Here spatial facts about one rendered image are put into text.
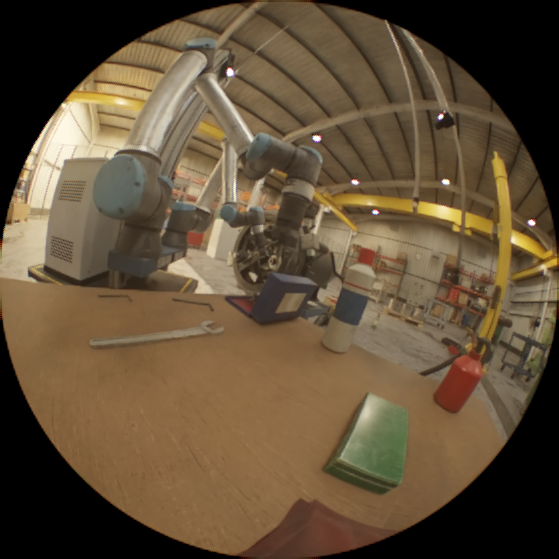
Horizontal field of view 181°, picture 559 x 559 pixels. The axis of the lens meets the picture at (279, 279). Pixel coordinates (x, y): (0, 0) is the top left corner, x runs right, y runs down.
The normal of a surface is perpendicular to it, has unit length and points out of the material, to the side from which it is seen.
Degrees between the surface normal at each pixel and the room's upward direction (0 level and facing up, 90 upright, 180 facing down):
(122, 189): 95
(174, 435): 0
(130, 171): 95
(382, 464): 0
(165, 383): 0
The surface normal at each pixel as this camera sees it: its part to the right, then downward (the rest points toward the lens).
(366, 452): 0.29, -0.95
